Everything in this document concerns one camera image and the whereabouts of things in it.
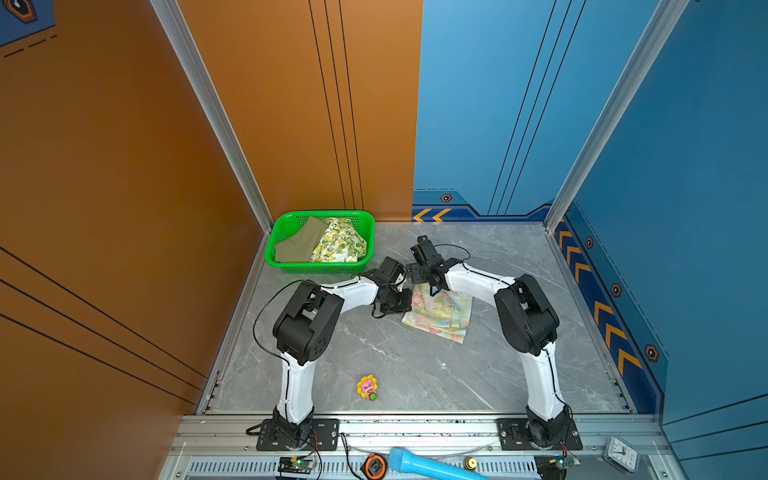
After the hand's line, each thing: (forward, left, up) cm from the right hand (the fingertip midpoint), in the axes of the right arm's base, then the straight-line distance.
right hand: (419, 269), depth 102 cm
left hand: (-12, +3, -3) cm, 13 cm away
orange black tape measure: (-55, +13, -1) cm, 56 cm away
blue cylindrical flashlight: (-54, +5, -1) cm, 55 cm away
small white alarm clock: (-53, -45, -4) cm, 69 cm away
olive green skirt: (+8, +43, +3) cm, 43 cm away
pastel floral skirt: (-16, -8, -3) cm, 18 cm away
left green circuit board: (-54, +32, -5) cm, 63 cm away
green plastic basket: (+17, +49, +6) cm, 52 cm away
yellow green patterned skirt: (+9, +28, +4) cm, 30 cm away
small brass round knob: (-54, -9, -1) cm, 55 cm away
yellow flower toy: (-38, +15, 0) cm, 41 cm away
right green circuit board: (-54, -31, -5) cm, 62 cm away
